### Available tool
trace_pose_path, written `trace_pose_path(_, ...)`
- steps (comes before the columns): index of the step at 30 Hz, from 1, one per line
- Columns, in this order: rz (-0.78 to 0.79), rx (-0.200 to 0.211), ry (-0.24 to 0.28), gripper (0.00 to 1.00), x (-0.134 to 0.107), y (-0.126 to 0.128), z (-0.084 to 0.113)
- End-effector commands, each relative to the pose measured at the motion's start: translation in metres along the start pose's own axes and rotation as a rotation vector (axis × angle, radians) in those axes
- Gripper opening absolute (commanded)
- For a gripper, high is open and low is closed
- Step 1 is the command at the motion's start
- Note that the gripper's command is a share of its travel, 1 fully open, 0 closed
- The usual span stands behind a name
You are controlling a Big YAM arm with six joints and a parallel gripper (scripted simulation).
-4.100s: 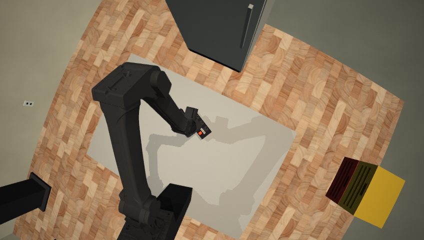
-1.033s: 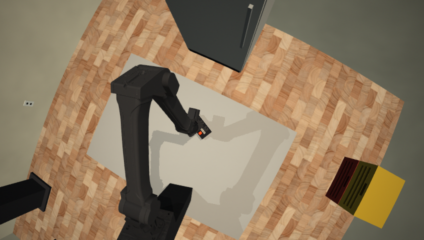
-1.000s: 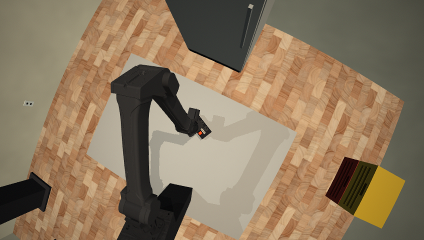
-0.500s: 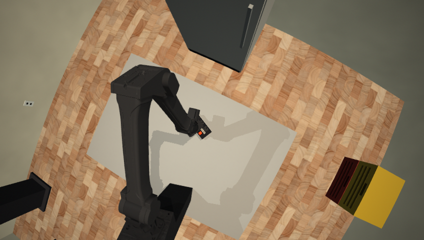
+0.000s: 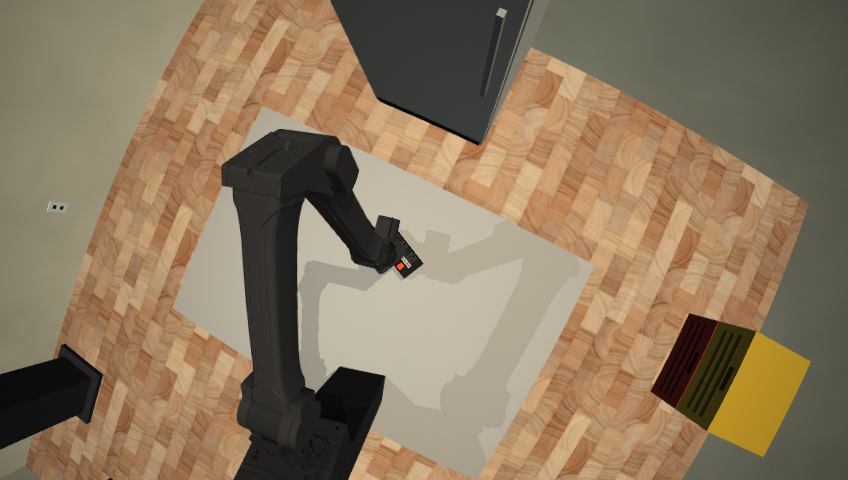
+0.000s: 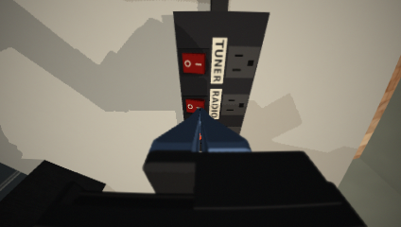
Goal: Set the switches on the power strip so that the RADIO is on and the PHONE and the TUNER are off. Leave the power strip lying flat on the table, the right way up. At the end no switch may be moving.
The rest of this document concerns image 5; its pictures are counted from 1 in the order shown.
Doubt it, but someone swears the black power strip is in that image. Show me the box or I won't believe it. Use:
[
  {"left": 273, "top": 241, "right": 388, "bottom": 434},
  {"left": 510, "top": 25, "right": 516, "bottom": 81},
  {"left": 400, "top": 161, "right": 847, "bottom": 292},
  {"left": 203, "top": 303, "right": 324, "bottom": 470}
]
[{"left": 394, "top": 231, "right": 423, "bottom": 279}]

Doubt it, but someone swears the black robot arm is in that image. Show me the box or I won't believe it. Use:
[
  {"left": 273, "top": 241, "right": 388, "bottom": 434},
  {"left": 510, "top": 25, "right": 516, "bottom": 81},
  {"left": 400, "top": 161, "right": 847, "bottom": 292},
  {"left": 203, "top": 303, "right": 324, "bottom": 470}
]
[{"left": 221, "top": 129, "right": 400, "bottom": 480}]

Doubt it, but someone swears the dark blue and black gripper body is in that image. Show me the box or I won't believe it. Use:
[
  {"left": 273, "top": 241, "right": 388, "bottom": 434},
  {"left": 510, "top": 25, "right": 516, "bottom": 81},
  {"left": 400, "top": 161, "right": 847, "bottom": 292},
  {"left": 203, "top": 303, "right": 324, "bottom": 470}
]
[{"left": 375, "top": 237, "right": 408, "bottom": 274}]

